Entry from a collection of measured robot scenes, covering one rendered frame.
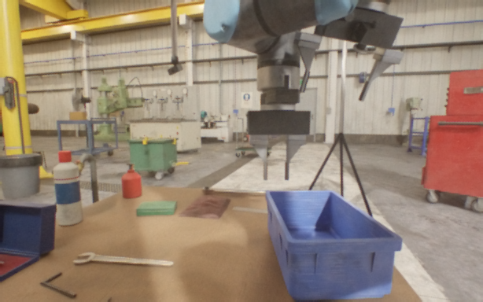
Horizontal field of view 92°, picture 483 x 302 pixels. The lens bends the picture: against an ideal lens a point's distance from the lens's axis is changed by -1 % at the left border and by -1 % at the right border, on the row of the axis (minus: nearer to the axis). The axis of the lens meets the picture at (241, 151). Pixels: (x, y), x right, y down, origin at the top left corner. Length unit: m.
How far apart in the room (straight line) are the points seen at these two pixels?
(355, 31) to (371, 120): 10.02
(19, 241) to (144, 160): 2.74
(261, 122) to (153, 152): 2.96
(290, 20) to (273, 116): 0.20
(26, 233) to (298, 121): 0.72
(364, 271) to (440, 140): 2.43
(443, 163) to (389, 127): 7.80
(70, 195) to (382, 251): 0.82
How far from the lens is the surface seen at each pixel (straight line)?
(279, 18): 0.37
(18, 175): 3.36
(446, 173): 2.89
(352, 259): 0.48
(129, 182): 1.08
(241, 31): 0.41
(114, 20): 13.89
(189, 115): 6.60
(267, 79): 0.49
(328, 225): 0.77
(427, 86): 11.09
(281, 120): 0.50
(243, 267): 0.58
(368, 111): 10.42
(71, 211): 0.90
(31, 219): 0.80
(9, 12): 4.55
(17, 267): 0.72
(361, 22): 0.46
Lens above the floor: 0.79
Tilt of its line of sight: 7 degrees down
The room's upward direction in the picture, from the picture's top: straight up
